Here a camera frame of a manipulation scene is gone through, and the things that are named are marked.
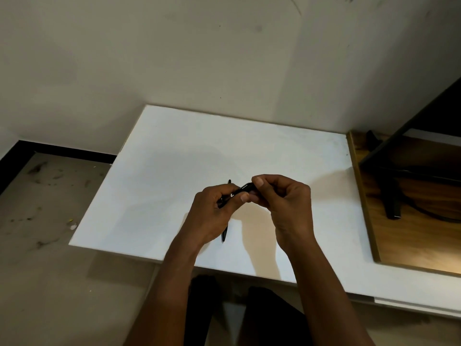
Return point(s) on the person's right hand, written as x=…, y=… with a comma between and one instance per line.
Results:
x=288, y=212

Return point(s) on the person's left hand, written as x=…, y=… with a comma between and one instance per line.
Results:
x=207, y=216

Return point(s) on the black mechanical pencil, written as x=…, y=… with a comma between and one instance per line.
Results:
x=243, y=189
x=224, y=234

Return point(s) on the person's left forearm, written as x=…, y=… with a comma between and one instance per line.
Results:
x=162, y=302

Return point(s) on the person's right forearm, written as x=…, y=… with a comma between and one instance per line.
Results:
x=331, y=302

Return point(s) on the person's black trousers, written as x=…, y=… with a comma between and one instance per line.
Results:
x=277, y=320

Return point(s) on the black television foot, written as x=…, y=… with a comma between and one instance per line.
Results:
x=392, y=208

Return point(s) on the brown wooden board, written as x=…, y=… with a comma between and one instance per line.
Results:
x=414, y=245

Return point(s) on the small white floor scrap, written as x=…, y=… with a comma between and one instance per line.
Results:
x=73, y=226

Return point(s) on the black television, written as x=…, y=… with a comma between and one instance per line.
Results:
x=443, y=118

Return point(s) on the black skirting board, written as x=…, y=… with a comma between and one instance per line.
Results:
x=18, y=165

